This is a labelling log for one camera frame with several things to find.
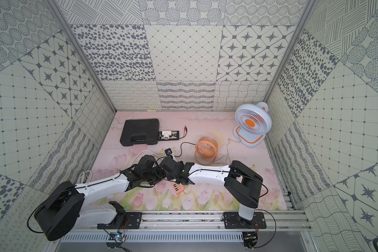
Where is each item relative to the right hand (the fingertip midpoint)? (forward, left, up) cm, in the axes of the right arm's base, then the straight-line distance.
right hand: (173, 172), depth 86 cm
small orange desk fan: (+12, -19, +4) cm, 23 cm away
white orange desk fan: (+22, -45, +17) cm, 53 cm away
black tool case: (+25, +24, +4) cm, 35 cm away
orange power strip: (-9, -4, -1) cm, 9 cm away
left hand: (0, +2, +1) cm, 2 cm away
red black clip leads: (+31, -5, -2) cm, 32 cm away
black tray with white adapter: (+25, +6, +2) cm, 25 cm away
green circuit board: (-30, +23, -4) cm, 38 cm away
